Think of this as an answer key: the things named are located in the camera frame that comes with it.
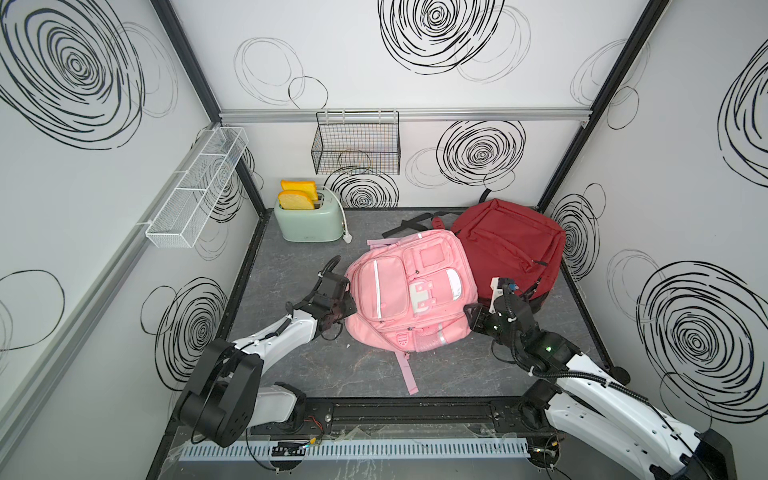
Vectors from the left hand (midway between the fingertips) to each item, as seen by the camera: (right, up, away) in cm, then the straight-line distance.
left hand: (351, 302), depth 90 cm
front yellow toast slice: (-19, +32, +6) cm, 37 cm away
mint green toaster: (-11, +25, +13) cm, 30 cm away
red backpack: (+52, +18, +6) cm, 55 cm away
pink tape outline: (+19, +3, -1) cm, 19 cm away
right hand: (+32, 0, -12) cm, 34 cm away
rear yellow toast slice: (-16, +37, +8) cm, 41 cm away
